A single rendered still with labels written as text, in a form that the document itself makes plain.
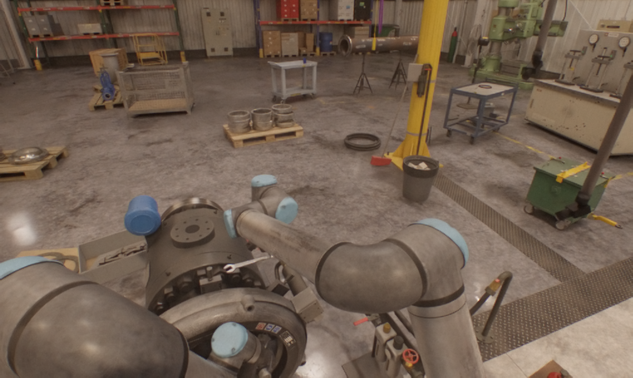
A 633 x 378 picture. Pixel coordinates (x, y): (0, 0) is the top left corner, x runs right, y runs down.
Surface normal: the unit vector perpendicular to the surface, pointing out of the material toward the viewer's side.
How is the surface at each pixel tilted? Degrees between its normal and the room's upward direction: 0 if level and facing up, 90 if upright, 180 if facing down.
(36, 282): 5
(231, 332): 20
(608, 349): 0
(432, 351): 83
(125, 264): 90
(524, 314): 0
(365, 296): 76
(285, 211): 91
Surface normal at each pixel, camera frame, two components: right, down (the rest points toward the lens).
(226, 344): -0.13, -0.69
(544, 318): 0.00, -0.88
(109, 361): 0.57, -0.28
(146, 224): 0.42, 0.44
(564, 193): -0.88, 0.22
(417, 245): 0.15, -0.75
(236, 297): 0.28, -0.89
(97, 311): 0.48, -0.78
